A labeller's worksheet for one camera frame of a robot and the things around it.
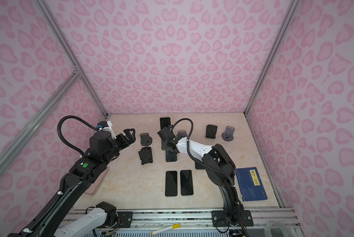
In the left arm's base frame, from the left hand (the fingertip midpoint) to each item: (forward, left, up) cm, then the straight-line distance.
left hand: (128, 130), depth 71 cm
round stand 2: (+13, -1, -27) cm, 30 cm away
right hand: (+8, -17, -23) cm, 30 cm away
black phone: (+21, -14, -19) cm, 31 cm away
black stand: (+1, -2, -28) cm, 28 cm away
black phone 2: (-1, -18, -26) cm, 32 cm away
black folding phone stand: (+19, -46, -27) cm, 56 cm away
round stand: (+17, -25, -26) cm, 40 cm away
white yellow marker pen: (-36, -20, -29) cm, 51 cm away
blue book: (-18, -63, -30) cm, 72 cm away
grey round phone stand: (+14, -57, -27) cm, 64 cm away
